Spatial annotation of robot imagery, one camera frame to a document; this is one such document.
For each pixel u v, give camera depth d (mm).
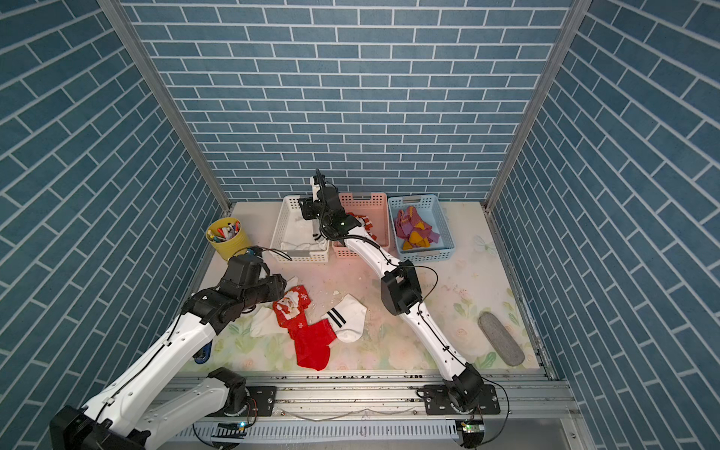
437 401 735
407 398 755
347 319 887
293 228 1105
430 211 1185
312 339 829
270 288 699
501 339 823
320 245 1014
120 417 389
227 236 956
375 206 1195
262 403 737
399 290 674
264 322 867
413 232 1042
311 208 885
